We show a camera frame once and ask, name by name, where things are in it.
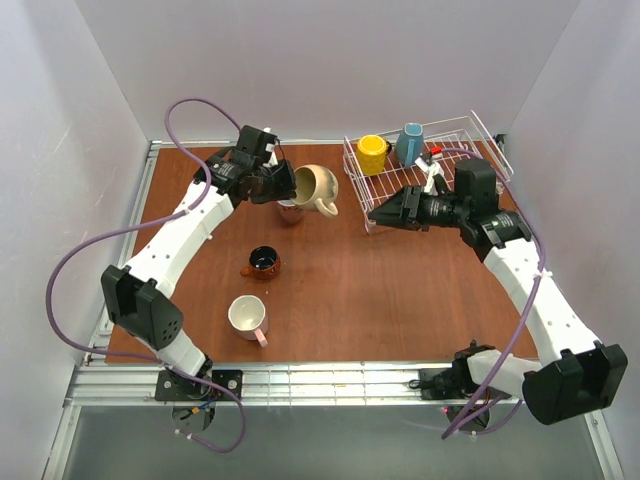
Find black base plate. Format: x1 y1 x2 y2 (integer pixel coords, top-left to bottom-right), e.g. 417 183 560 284
408 367 514 401
154 369 243 402

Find blue mug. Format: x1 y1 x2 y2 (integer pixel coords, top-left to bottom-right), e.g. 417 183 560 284
394 123 424 168

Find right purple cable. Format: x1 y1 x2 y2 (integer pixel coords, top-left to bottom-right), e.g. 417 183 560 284
399 147 547 440

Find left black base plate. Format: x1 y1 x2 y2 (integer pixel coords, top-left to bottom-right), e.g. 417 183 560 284
154 369 243 402

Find white mug pink handle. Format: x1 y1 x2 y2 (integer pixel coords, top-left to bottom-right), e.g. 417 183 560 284
227 295 269 348

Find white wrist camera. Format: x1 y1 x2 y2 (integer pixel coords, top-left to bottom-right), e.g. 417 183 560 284
265 142 278 167
415 147 449 196

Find beige round mug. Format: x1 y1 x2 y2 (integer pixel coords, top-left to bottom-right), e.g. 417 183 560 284
292 164 339 218

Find brown black mug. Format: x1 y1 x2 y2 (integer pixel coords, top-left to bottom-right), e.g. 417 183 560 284
240 246 282 280

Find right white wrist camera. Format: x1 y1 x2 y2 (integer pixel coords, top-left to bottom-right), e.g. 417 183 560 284
415 147 449 196

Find yellow textured cup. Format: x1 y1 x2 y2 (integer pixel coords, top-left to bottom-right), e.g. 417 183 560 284
356 135 390 176

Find white mug brown dots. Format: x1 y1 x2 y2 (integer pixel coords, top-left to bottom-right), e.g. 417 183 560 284
277 200 304 225

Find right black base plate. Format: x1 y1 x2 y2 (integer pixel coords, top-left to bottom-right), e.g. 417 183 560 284
408 367 514 401

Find aluminium frame rail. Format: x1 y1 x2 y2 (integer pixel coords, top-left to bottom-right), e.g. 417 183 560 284
64 360 601 407

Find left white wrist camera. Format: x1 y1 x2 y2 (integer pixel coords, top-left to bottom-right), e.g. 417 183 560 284
265 142 278 167

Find white wire dish rack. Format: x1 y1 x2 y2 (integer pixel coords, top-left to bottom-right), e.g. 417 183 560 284
343 112 514 234

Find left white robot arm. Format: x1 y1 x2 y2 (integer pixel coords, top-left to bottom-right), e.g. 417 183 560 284
101 125 295 377

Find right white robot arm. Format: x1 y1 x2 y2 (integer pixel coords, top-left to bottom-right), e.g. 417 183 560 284
368 156 628 425

